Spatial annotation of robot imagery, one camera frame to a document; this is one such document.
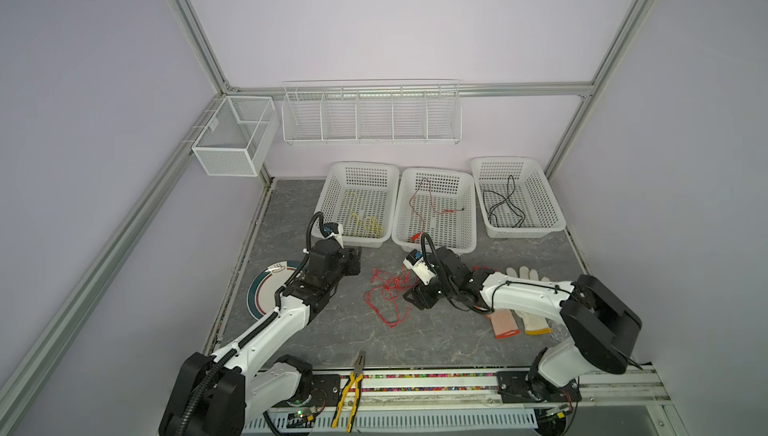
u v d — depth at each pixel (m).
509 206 1.12
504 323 0.84
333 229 0.74
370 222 1.08
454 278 0.67
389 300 0.89
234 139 0.99
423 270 0.78
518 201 1.12
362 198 1.15
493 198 1.15
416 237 1.02
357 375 0.75
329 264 0.66
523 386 0.74
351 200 1.13
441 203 1.12
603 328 0.44
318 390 0.73
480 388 0.75
